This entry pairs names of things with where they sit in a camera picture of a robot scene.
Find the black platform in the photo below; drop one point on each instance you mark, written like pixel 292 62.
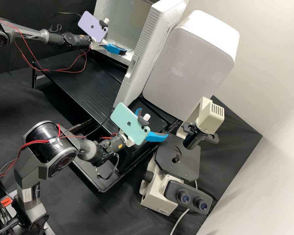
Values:
pixel 174 125
pixel 93 90
pixel 107 61

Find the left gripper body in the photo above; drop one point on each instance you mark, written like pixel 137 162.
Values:
pixel 98 46

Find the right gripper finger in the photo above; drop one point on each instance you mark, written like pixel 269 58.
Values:
pixel 156 137
pixel 138 113

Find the cream microscope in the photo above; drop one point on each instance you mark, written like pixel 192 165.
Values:
pixel 161 195

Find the right wrist camera phone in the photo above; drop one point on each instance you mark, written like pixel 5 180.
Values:
pixel 127 122

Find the white box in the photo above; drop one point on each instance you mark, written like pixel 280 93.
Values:
pixel 186 61

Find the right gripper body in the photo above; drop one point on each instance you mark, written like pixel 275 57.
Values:
pixel 128 142

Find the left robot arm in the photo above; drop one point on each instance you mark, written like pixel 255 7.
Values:
pixel 56 38

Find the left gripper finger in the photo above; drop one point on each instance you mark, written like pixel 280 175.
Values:
pixel 114 49

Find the black tray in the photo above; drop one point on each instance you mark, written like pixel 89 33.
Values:
pixel 127 166

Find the white incubator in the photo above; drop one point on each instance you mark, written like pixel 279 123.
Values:
pixel 117 22

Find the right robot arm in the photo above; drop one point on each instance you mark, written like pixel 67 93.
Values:
pixel 49 151

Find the incubator door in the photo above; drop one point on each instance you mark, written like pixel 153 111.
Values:
pixel 147 49

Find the wrist camera phone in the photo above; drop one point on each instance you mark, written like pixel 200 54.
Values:
pixel 90 24
pixel 127 122

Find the left wrist camera phone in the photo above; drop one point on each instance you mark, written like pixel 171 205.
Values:
pixel 90 24

